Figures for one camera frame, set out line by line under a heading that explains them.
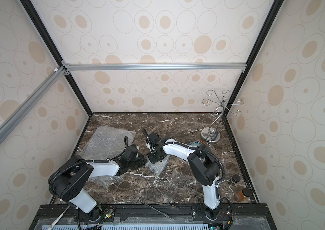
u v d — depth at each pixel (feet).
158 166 2.81
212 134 3.41
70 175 1.62
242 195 2.38
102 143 3.29
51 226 2.26
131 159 2.42
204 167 1.63
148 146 2.41
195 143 3.27
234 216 2.39
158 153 2.22
